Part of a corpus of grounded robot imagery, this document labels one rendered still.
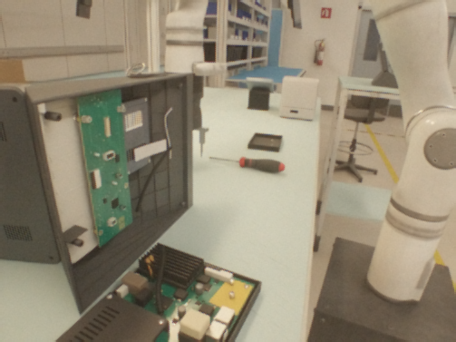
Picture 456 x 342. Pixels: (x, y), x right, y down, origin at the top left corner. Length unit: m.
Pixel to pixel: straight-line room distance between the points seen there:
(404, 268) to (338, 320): 0.14
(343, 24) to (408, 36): 6.36
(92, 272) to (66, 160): 0.15
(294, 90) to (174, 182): 0.74
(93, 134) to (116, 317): 0.17
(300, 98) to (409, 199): 0.69
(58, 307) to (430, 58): 0.55
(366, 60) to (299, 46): 1.39
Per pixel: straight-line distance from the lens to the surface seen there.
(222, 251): 0.40
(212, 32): 3.25
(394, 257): 0.57
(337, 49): 6.82
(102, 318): 0.30
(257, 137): 0.86
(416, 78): 0.53
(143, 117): 0.37
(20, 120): 0.34
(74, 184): 0.31
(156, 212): 0.46
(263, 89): 1.27
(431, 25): 0.49
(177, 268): 0.33
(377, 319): 0.58
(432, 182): 0.50
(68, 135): 0.30
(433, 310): 0.65
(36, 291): 0.39
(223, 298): 0.33
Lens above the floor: 1.25
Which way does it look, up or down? 23 degrees down
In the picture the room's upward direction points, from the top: 3 degrees clockwise
